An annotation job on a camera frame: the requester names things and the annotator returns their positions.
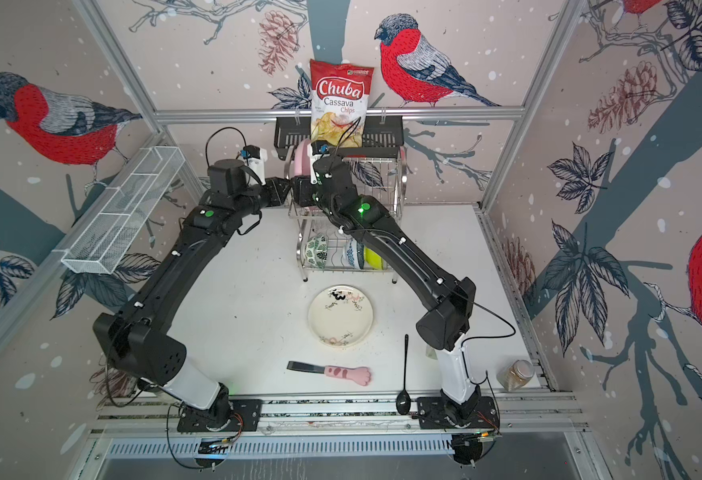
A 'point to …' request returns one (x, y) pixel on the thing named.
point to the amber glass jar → (515, 375)
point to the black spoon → (403, 402)
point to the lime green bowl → (373, 259)
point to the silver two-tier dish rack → (383, 178)
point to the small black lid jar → (430, 352)
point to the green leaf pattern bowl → (317, 250)
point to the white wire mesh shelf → (108, 232)
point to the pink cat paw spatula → (359, 375)
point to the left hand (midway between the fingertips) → (289, 179)
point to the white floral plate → (340, 316)
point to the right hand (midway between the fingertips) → (292, 186)
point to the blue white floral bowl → (354, 253)
